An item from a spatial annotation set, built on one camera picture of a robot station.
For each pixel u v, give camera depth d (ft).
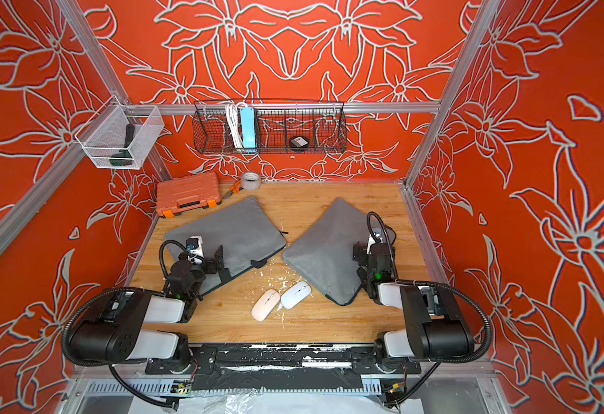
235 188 3.85
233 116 2.88
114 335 1.40
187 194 3.60
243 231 3.20
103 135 2.61
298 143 3.13
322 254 2.96
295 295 2.73
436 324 1.42
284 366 2.39
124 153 2.66
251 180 3.87
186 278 2.29
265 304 2.67
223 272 2.79
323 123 3.27
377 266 2.29
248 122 2.95
